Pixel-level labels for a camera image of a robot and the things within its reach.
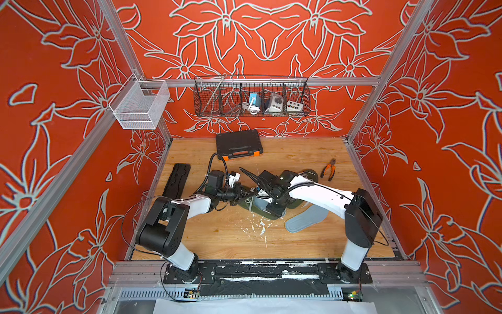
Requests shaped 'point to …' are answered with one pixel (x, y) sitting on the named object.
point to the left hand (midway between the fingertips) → (253, 194)
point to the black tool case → (233, 144)
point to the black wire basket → (223, 95)
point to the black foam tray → (176, 182)
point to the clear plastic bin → (140, 104)
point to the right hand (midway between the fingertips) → (272, 210)
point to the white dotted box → (294, 106)
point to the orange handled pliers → (331, 164)
